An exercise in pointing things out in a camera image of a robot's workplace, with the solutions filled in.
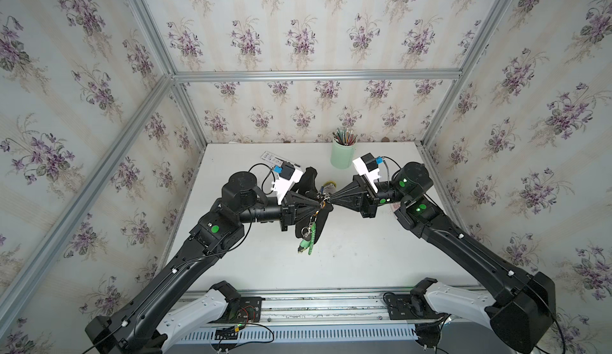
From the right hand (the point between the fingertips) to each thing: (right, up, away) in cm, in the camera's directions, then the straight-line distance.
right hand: (336, 202), depth 57 cm
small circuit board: (-31, -43, +15) cm, 55 cm away
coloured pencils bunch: (+10, +22, +48) cm, 54 cm away
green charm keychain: (-7, -8, +1) cm, 11 cm away
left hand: (-4, -2, -1) cm, 4 cm away
